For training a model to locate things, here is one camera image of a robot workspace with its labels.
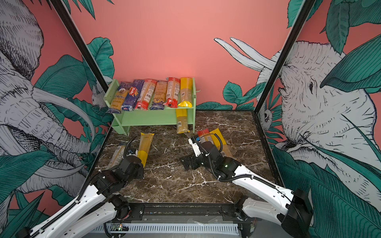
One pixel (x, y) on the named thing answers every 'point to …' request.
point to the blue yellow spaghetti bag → (118, 98)
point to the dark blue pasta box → (131, 98)
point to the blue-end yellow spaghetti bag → (159, 95)
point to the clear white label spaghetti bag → (116, 157)
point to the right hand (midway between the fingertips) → (184, 155)
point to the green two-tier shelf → (149, 117)
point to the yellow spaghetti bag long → (186, 92)
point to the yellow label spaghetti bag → (146, 141)
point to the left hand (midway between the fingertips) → (141, 164)
